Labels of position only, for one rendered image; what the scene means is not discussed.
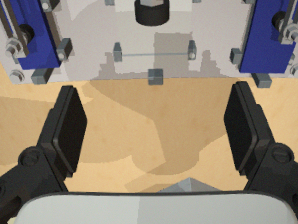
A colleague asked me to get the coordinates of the toggle clamp with red handle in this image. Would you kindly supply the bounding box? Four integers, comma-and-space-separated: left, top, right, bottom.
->
0, 0, 35, 58
134, 0, 170, 26
272, 0, 298, 45

